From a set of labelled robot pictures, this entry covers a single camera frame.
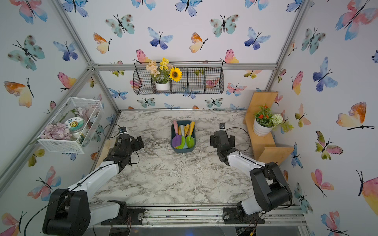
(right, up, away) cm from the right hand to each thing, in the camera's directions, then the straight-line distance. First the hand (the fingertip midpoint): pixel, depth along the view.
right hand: (223, 134), depth 91 cm
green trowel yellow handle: (-25, -4, +6) cm, 26 cm away
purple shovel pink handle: (-29, -3, +7) cm, 30 cm away
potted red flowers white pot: (+24, +8, -4) cm, 25 cm away
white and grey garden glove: (-76, -7, +10) cm, 77 cm away
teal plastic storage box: (-21, -7, +7) cm, 23 cm away
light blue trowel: (-26, +3, +13) cm, 29 cm away
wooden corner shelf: (+26, -7, 0) cm, 27 cm away
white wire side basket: (-73, +14, -12) cm, 75 cm away
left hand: (-53, -2, -3) cm, 53 cm away
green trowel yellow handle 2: (-20, +4, +11) cm, 23 cm away
